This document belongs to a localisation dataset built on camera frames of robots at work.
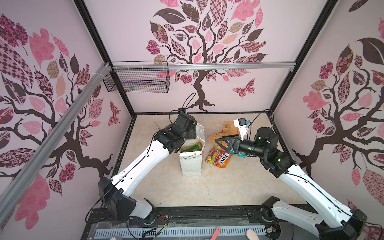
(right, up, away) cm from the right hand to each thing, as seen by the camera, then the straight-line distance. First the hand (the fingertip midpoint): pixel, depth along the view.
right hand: (220, 138), depth 64 cm
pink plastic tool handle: (-1, -46, +5) cm, 46 cm away
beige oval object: (+15, -45, +3) cm, 48 cm away
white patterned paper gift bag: (-13, -8, +6) cm, 16 cm away
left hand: (-15, +3, +12) cm, 19 cm away
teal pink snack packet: (+8, -6, -4) cm, 10 cm away
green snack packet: (-10, -7, +26) cm, 29 cm away
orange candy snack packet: (+4, -14, +26) cm, 30 cm away
